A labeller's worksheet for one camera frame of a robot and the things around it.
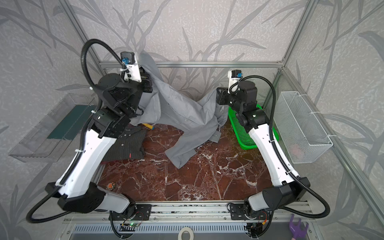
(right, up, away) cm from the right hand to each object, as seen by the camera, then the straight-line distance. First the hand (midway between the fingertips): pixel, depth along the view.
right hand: (217, 84), depth 68 cm
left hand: (-28, +5, -14) cm, 32 cm away
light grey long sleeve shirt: (-11, -17, 0) cm, 20 cm away
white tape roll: (-15, -68, +2) cm, 70 cm away
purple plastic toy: (+36, -67, 0) cm, 76 cm away
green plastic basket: (+20, -25, +33) cm, 46 cm away
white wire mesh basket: (+35, -25, -8) cm, 43 cm away
